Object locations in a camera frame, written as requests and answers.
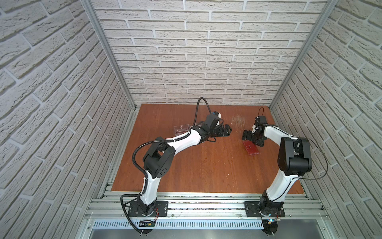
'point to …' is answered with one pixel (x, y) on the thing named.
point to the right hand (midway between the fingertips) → (248, 138)
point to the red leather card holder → (250, 147)
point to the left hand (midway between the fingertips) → (227, 128)
